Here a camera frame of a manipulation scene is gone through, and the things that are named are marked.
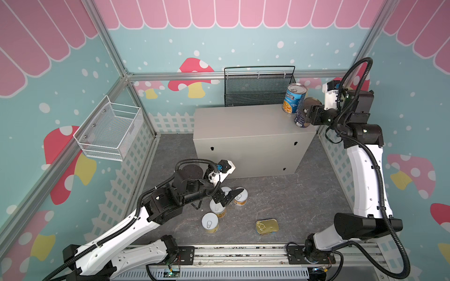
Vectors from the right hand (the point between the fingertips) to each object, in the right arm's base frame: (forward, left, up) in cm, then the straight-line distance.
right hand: (309, 106), depth 67 cm
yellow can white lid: (-20, +25, -40) cm, 51 cm away
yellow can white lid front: (-31, +40, -39) cm, 64 cm away
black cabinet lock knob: (-4, +2, -17) cm, 17 cm away
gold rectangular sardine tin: (-32, +15, -41) cm, 54 cm away
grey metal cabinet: (-2, +17, -17) cm, 24 cm away
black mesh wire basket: (+32, +16, -10) cm, 37 cm away
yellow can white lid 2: (-26, +37, -37) cm, 58 cm away
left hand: (-25, +30, -14) cm, 41 cm away
